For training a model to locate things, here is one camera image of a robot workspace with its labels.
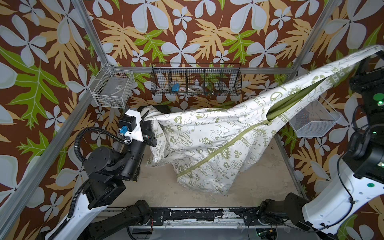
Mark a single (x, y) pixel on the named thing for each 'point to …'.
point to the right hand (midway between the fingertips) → (363, 49)
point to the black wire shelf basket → (197, 79)
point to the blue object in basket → (175, 87)
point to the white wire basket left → (112, 88)
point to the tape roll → (182, 89)
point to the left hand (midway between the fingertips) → (148, 112)
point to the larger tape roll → (196, 88)
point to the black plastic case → (163, 109)
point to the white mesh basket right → (316, 121)
